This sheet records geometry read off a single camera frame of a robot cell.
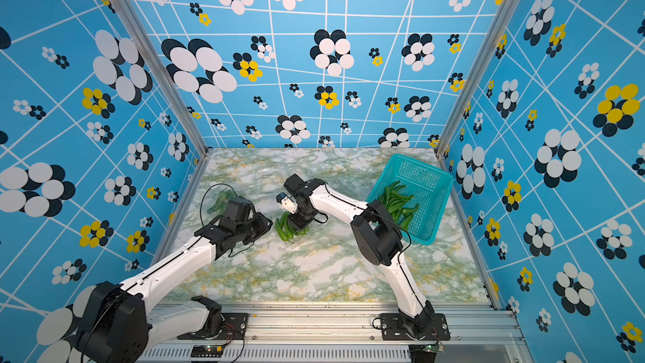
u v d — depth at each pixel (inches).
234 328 28.5
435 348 26.4
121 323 15.6
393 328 28.4
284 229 36.1
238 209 25.7
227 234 24.6
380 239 21.3
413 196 36.9
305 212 31.0
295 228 35.7
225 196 38.9
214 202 38.4
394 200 39.0
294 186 30.7
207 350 28.4
